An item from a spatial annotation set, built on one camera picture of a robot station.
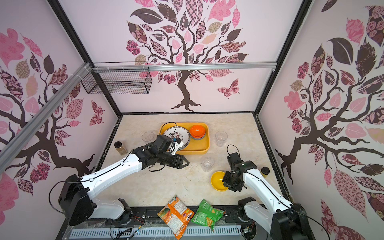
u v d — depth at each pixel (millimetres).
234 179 678
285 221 388
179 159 679
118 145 918
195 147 999
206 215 692
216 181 822
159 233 697
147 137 1014
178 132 1041
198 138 1006
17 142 522
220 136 1023
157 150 599
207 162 928
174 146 640
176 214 713
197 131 1031
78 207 392
